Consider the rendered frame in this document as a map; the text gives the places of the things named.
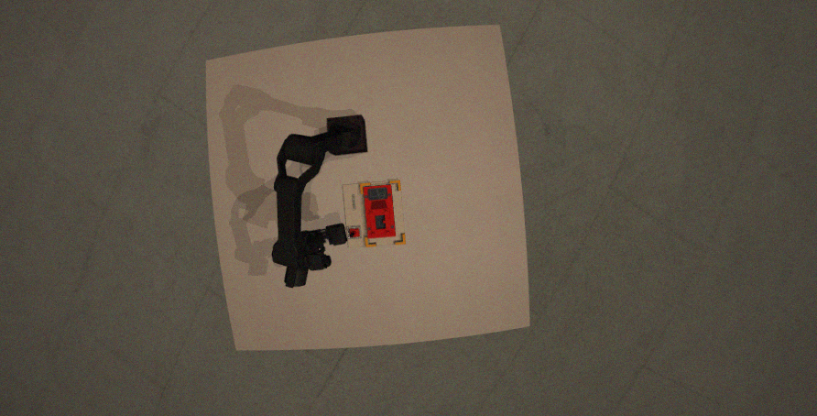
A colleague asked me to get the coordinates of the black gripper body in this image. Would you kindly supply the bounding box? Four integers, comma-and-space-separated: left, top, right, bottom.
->
305, 223, 347, 253

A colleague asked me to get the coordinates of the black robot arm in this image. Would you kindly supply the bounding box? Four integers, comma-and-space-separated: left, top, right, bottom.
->
272, 121, 362, 288

